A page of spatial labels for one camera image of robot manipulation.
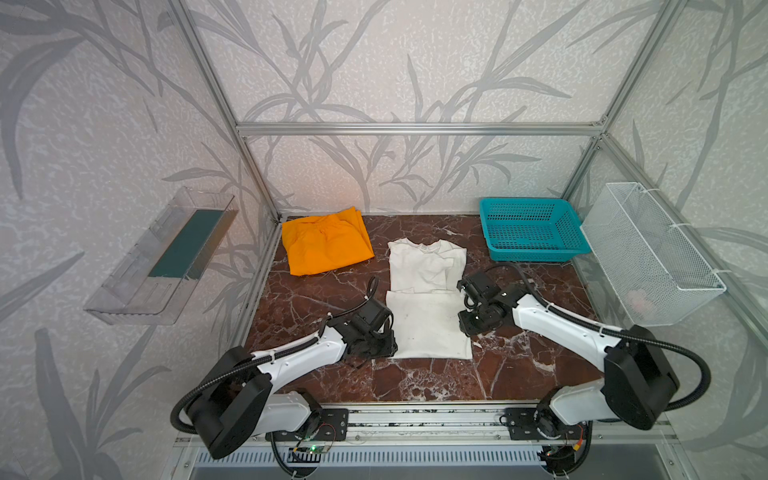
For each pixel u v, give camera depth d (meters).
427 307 0.96
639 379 0.42
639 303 0.73
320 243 1.07
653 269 0.63
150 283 0.63
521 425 0.73
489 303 0.63
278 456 0.69
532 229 1.33
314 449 0.71
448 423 0.75
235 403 0.41
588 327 0.48
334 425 0.74
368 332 0.67
